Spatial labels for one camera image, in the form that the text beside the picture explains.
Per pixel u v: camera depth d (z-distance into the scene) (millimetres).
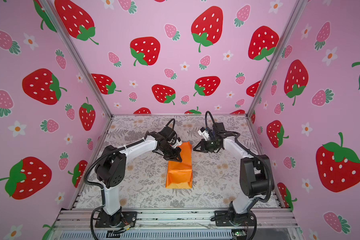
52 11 687
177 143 845
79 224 731
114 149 525
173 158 800
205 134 834
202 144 784
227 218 733
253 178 465
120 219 707
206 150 773
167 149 767
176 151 812
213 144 761
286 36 778
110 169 504
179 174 818
